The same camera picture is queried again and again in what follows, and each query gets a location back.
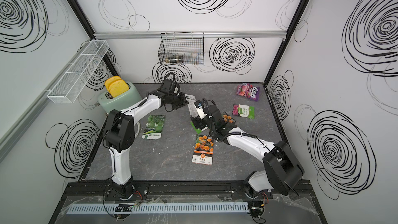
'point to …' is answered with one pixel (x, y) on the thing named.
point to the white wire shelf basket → (69, 86)
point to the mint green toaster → (108, 104)
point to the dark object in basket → (176, 59)
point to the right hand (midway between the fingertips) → (200, 111)
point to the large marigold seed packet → (203, 149)
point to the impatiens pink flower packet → (243, 111)
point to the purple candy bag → (249, 90)
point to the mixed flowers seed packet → (191, 99)
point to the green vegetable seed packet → (154, 127)
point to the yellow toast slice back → (109, 80)
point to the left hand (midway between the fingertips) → (189, 101)
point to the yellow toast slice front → (118, 86)
